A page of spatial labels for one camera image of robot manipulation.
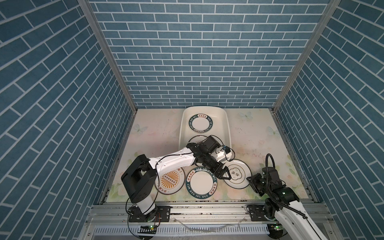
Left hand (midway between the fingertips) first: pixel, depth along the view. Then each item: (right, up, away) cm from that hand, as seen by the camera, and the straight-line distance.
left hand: (225, 174), depth 74 cm
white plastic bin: (+3, +22, +34) cm, 41 cm away
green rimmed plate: (-12, -8, +8) cm, 17 cm away
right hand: (+13, -5, +10) cm, 17 cm away
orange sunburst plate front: (-29, -8, +10) cm, 32 cm away
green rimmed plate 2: (-12, +25, +35) cm, 45 cm away
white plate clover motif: (+11, -3, +14) cm, 18 cm away
